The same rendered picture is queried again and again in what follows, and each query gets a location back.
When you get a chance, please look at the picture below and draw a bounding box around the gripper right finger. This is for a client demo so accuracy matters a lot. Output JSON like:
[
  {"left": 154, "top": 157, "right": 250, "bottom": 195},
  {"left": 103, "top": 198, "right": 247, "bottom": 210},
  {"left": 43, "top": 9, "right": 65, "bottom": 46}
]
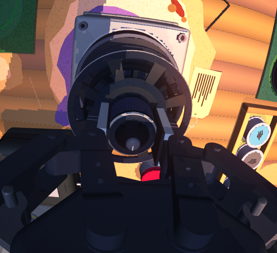
[{"left": 152, "top": 107, "right": 277, "bottom": 222}]

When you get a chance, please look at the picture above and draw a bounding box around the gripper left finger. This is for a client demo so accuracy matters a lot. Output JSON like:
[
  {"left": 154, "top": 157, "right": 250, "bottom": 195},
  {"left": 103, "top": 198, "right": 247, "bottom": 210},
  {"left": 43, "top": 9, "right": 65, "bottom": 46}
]
[{"left": 0, "top": 101, "right": 122, "bottom": 209}]

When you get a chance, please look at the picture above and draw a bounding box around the black ribbed drag knob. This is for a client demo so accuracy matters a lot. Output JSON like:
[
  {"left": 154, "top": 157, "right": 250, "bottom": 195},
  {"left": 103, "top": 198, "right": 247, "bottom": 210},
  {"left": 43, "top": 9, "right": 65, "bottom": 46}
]
[{"left": 107, "top": 94, "right": 158, "bottom": 157}]

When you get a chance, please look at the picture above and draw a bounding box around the red ribbed knob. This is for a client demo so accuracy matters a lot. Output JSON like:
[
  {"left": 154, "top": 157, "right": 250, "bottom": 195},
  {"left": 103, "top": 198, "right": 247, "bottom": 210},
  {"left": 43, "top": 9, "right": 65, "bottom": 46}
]
[{"left": 139, "top": 162, "right": 162, "bottom": 182}]

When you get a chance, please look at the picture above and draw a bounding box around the dark spoked spool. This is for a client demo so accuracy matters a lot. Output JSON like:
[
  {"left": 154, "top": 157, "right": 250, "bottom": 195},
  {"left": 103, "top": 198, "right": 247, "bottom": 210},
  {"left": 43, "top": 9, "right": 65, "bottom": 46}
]
[{"left": 66, "top": 49, "right": 193, "bottom": 165}]

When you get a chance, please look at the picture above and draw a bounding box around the grey-labelled line spool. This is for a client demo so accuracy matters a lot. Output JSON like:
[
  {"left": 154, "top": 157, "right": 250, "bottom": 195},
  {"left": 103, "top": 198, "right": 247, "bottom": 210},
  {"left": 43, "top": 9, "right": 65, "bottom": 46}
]
[{"left": 235, "top": 143, "right": 265, "bottom": 170}]

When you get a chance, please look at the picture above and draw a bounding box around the blue-labelled line spool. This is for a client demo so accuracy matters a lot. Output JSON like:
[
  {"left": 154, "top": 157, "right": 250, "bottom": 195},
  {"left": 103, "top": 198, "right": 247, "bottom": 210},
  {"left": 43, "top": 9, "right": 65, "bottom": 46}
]
[{"left": 243, "top": 116, "right": 272, "bottom": 149}]

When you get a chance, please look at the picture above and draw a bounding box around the yellow spool tray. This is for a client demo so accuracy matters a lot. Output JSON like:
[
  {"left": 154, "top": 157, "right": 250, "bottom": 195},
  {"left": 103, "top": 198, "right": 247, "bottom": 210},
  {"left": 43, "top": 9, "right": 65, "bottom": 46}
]
[{"left": 219, "top": 102, "right": 277, "bottom": 186}]

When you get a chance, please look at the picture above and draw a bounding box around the grey reel body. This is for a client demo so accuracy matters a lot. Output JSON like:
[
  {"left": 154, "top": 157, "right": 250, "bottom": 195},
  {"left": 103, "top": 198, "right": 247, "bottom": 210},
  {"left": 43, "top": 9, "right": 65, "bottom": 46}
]
[{"left": 71, "top": 11, "right": 191, "bottom": 128}]

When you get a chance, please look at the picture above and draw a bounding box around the cream striped paper card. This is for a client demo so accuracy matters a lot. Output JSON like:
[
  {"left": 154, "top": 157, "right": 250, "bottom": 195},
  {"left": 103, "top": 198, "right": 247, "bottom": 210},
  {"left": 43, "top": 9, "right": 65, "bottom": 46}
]
[{"left": 189, "top": 66, "right": 223, "bottom": 120}]

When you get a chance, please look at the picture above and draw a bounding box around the black hex key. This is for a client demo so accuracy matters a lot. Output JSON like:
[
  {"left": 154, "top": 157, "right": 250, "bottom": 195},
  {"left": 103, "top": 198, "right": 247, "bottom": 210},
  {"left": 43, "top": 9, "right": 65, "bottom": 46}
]
[{"left": 204, "top": 0, "right": 230, "bottom": 32}]

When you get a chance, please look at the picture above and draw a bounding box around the small wire fishing hook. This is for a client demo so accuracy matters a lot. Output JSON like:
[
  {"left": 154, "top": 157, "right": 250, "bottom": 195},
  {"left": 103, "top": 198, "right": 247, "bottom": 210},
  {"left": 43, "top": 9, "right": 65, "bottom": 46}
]
[{"left": 187, "top": 113, "right": 199, "bottom": 128}]

